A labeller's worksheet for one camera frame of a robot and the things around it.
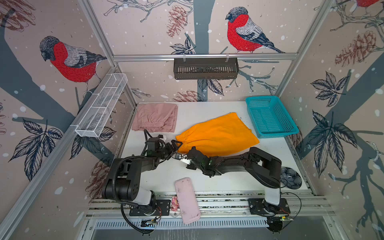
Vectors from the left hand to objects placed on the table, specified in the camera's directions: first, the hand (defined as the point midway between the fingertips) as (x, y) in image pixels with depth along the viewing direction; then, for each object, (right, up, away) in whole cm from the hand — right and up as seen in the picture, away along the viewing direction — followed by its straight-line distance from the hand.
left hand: (178, 146), depth 89 cm
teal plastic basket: (+67, +18, +22) cm, 73 cm away
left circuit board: (-13, -34, -18) cm, 40 cm away
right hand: (+4, -5, 0) cm, 7 cm away
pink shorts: (-16, +18, +18) cm, 30 cm away
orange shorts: (+30, +6, +14) cm, 33 cm away
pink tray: (+7, -27, -18) cm, 33 cm away
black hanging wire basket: (+18, +53, +15) cm, 58 cm away
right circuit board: (+53, -30, -18) cm, 64 cm away
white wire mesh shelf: (-41, +26, -10) cm, 50 cm away
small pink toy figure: (0, -26, -16) cm, 30 cm away
